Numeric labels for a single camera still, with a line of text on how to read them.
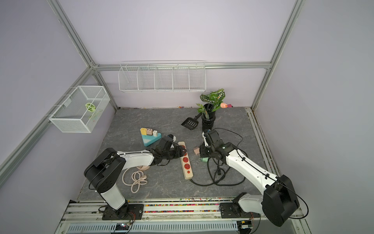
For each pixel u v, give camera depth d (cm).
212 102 91
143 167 87
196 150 95
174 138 88
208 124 105
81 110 82
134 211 74
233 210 64
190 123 112
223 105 84
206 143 73
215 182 81
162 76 99
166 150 74
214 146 62
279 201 40
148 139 98
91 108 81
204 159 89
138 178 83
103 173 47
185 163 88
